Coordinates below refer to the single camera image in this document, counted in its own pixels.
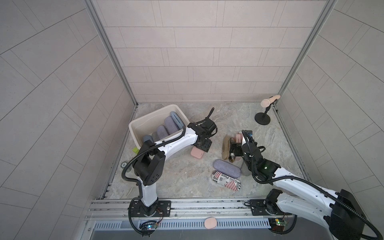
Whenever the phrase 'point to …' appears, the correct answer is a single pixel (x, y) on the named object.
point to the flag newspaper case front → (226, 181)
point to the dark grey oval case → (155, 136)
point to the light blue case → (176, 120)
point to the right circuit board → (277, 224)
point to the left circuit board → (149, 225)
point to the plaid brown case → (232, 156)
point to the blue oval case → (147, 138)
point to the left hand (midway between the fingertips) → (204, 145)
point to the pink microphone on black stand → (263, 118)
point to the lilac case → (161, 131)
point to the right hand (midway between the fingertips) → (235, 140)
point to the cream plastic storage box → (147, 124)
